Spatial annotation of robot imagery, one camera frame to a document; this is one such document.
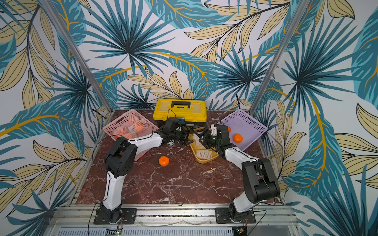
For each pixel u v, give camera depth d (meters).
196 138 0.92
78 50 0.84
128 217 0.73
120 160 0.54
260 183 0.45
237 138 1.00
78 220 0.74
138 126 1.00
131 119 1.07
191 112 0.95
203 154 0.90
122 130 1.00
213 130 0.84
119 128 1.01
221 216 0.73
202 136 0.80
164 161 0.88
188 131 0.84
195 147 0.95
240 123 1.13
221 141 0.71
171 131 0.78
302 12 0.70
